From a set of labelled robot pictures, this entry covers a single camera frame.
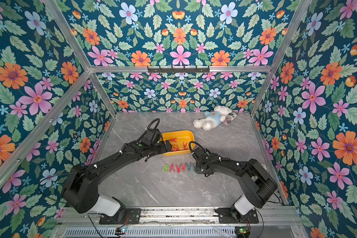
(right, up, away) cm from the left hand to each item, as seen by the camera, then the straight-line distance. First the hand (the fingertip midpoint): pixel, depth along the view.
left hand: (169, 146), depth 87 cm
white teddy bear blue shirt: (+29, +17, +19) cm, 39 cm away
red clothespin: (+1, -13, +4) cm, 14 cm away
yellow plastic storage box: (+6, +1, +17) cm, 18 cm away
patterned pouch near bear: (+45, +20, +28) cm, 57 cm away
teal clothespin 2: (+15, -13, +3) cm, 20 cm away
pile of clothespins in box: (+3, -2, +12) cm, 12 cm away
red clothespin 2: (+6, -15, +3) cm, 16 cm away
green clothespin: (-2, -14, +4) cm, 14 cm away
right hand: (+20, -14, +4) cm, 25 cm away
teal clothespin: (+12, -13, +4) cm, 18 cm away
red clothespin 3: (+9, -14, +4) cm, 17 cm away
